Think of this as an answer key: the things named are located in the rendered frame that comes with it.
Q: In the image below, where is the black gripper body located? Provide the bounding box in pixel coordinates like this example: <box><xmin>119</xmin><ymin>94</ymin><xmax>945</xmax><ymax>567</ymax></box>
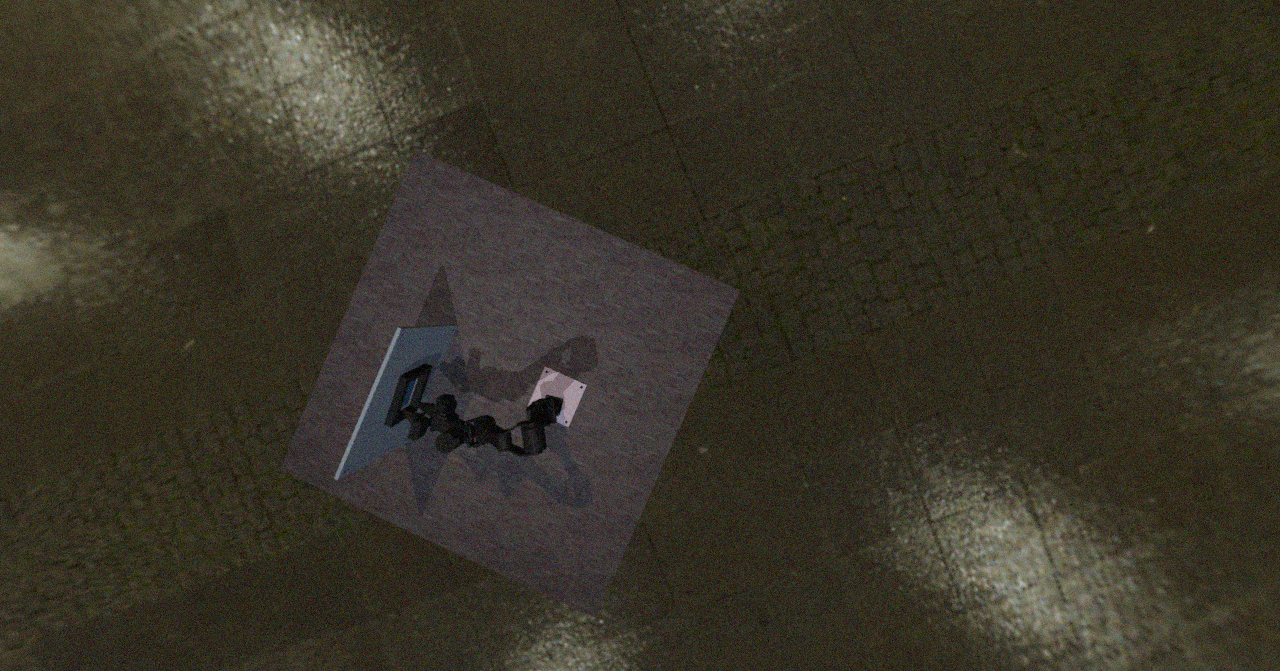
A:
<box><xmin>408</xmin><ymin>414</ymin><xmax>460</xmax><ymax>441</ymax></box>

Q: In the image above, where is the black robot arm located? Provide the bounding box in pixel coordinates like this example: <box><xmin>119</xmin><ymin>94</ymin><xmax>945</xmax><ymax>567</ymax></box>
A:
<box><xmin>433</xmin><ymin>394</ymin><xmax>563</xmax><ymax>457</ymax></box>

